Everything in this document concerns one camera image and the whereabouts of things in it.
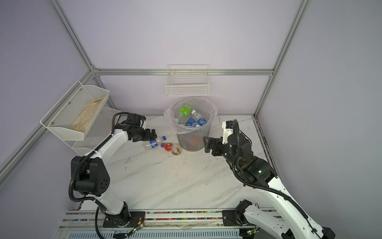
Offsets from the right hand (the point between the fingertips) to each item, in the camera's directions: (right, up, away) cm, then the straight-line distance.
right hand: (210, 137), depth 64 cm
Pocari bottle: (-4, +9, +24) cm, 25 cm away
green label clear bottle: (-13, +14, +24) cm, 31 cm away
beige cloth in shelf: (-66, +8, +12) cm, 68 cm away
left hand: (-35, -1, +25) cm, 44 cm away
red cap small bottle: (-24, -8, +32) cm, 41 cm away
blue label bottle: (-9, +7, +20) cm, 23 cm away
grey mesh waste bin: (-14, -3, +25) cm, 29 cm away
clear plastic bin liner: (0, +17, +29) cm, 33 cm away
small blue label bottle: (-37, -7, +34) cm, 51 cm away
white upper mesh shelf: (-71, +11, +12) cm, 73 cm away
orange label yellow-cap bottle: (-7, -4, +27) cm, 28 cm away
